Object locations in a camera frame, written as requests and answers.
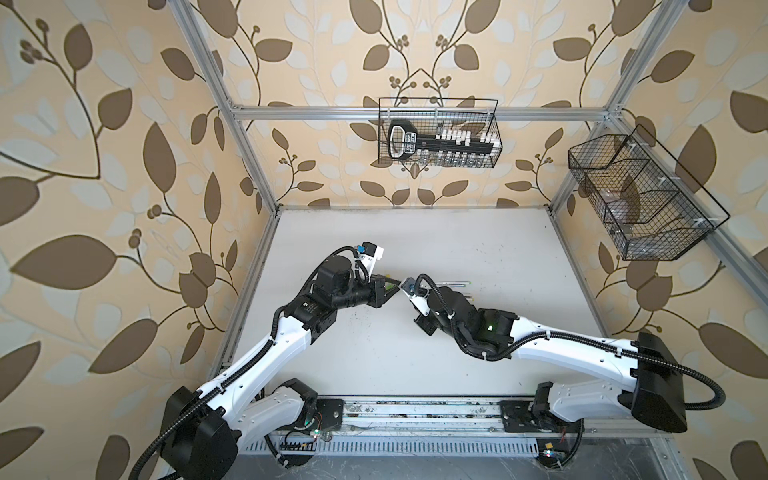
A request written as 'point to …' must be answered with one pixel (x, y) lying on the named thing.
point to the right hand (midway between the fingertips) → (414, 299)
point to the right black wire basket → (653, 207)
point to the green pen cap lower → (389, 286)
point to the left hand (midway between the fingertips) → (405, 286)
